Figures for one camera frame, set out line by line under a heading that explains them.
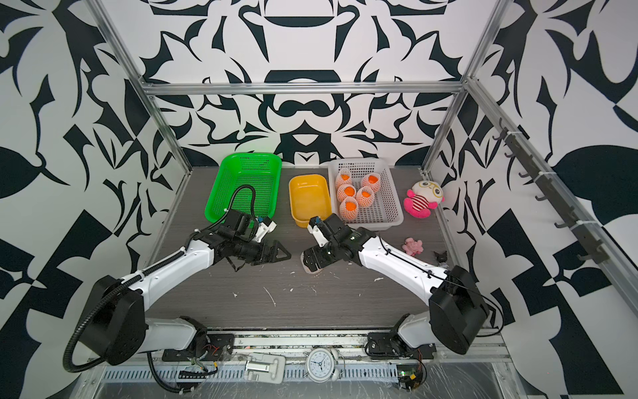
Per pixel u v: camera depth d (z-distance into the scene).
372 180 1.05
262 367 0.70
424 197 1.02
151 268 0.48
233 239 0.66
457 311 0.41
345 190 1.02
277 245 0.73
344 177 1.07
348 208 0.96
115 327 0.41
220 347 0.73
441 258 0.91
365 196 1.01
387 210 1.02
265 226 0.78
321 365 0.68
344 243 0.61
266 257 0.71
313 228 0.75
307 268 0.75
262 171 1.18
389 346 0.67
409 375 0.71
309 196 1.08
